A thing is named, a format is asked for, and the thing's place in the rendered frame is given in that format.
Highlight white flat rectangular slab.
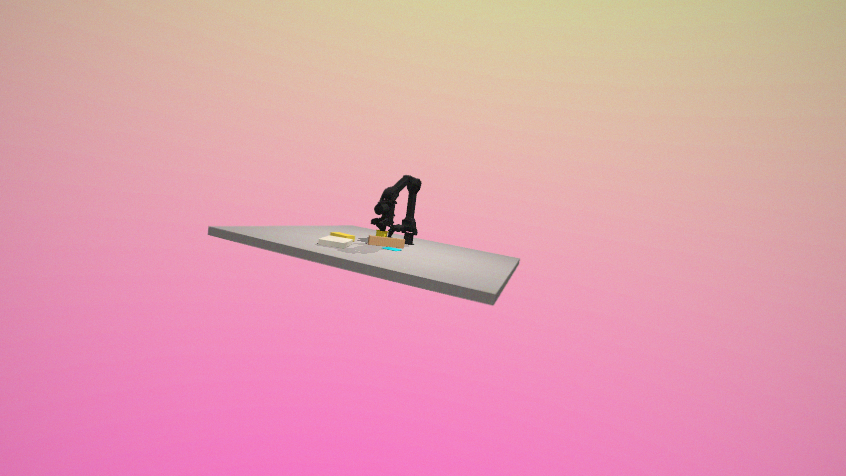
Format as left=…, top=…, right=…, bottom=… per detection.
left=318, top=235, right=353, bottom=249

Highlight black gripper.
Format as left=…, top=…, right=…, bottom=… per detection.
left=371, top=213, right=404, bottom=238

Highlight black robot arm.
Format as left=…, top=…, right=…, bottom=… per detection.
left=374, top=175, right=422, bottom=245

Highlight yellow rectangular block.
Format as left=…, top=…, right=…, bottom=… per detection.
left=330, top=232, right=355, bottom=242

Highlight light wooden beam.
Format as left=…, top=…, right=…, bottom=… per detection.
left=368, top=235, right=405, bottom=248

